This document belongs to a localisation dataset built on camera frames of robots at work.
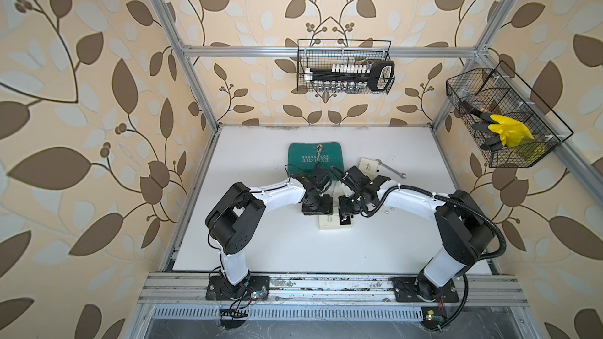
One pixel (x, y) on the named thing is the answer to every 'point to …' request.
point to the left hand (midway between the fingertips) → (325, 209)
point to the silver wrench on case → (319, 149)
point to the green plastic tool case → (301, 156)
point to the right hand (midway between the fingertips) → (341, 210)
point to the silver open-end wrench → (402, 175)
